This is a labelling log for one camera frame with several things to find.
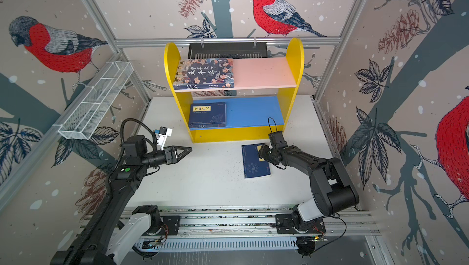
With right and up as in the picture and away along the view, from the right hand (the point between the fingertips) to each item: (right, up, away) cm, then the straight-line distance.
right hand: (260, 156), depth 93 cm
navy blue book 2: (-33, +16, -5) cm, 37 cm away
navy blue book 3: (-4, -5, -3) cm, 7 cm away
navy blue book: (-27, +22, -1) cm, 35 cm away
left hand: (-32, +7, -21) cm, 39 cm away
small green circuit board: (-46, -30, -22) cm, 59 cm away
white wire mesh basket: (-75, +28, -14) cm, 81 cm away
